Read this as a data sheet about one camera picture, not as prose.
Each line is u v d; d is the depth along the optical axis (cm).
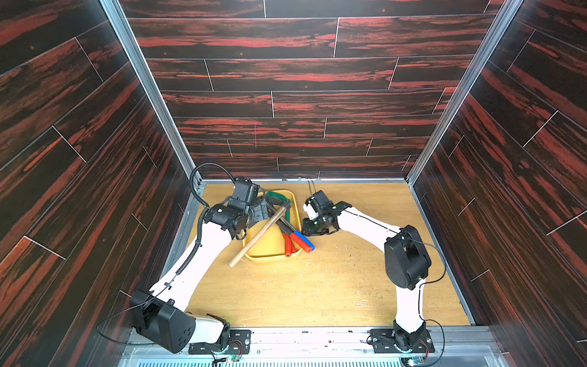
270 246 94
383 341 73
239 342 72
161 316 38
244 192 57
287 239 90
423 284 54
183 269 43
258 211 69
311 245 85
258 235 91
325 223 70
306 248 82
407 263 51
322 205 73
